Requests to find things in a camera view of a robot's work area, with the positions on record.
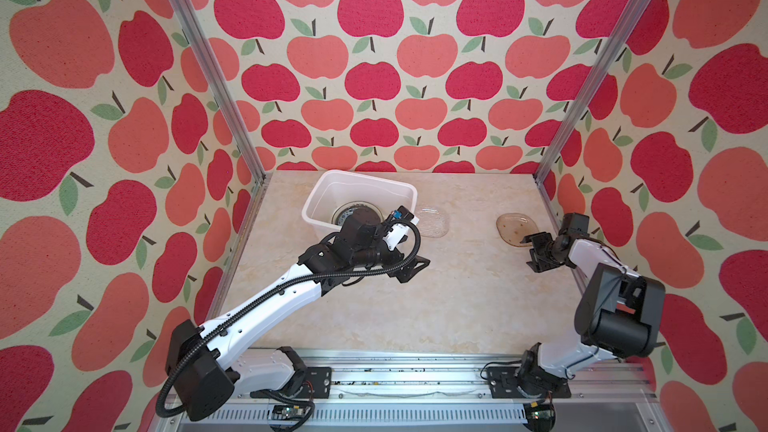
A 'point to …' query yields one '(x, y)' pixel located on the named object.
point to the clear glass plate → (434, 222)
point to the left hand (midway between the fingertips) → (421, 252)
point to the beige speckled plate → (513, 227)
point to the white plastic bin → (325, 190)
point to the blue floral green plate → (345, 210)
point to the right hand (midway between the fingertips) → (531, 247)
